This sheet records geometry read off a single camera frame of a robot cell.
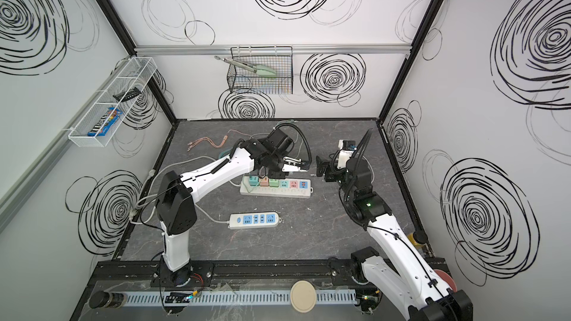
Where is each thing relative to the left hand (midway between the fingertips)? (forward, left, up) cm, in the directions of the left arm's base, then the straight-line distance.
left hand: (289, 165), depth 85 cm
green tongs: (+34, +14, +19) cm, 42 cm away
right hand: (-2, -14, +10) cm, 17 cm away
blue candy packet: (-2, +60, +21) cm, 63 cm away
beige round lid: (-41, -6, -7) cm, 42 cm away
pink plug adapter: (-3, +10, -8) cm, 13 cm away
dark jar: (-44, +51, -3) cm, 68 cm away
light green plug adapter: (-4, +6, -8) cm, 10 cm away
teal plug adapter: (-3, +14, -7) cm, 16 cm away
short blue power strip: (-18, +15, -11) cm, 26 cm away
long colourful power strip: (-4, +1, -11) cm, 12 cm away
